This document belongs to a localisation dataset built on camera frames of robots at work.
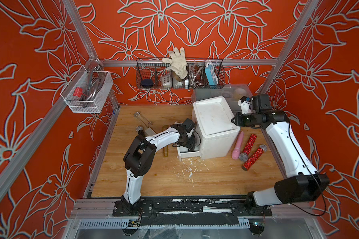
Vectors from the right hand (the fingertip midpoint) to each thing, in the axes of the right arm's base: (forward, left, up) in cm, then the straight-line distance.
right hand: (230, 118), depth 77 cm
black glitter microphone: (+8, +55, -22) cm, 60 cm away
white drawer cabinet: (-9, +7, -2) cm, 12 cm away
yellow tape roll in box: (+32, -16, -9) cm, 37 cm away
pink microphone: (-8, -8, -24) cm, 26 cm away
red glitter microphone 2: (-11, -18, -24) cm, 32 cm away
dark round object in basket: (+31, +50, 0) cm, 59 cm away
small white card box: (+8, +48, -24) cm, 54 cm away
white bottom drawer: (-10, +25, -21) cm, 34 cm away
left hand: (-2, +19, -22) cm, 29 cm away
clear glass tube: (+20, +54, -26) cm, 63 cm away
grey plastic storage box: (+32, -10, -9) cm, 35 cm away
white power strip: (+29, +36, +4) cm, 46 cm away
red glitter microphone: (-10, -12, -24) cm, 28 cm away
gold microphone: (-4, +36, -25) cm, 44 cm away
